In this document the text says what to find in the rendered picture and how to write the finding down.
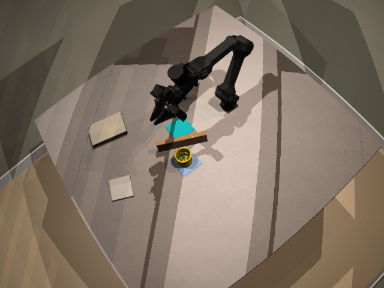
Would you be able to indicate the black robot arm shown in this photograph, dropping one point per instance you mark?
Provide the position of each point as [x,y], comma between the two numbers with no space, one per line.
[186,76]

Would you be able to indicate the brown wooden bar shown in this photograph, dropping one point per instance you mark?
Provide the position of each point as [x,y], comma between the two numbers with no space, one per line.
[181,141]

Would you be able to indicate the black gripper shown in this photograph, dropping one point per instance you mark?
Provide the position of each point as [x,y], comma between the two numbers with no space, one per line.
[161,113]

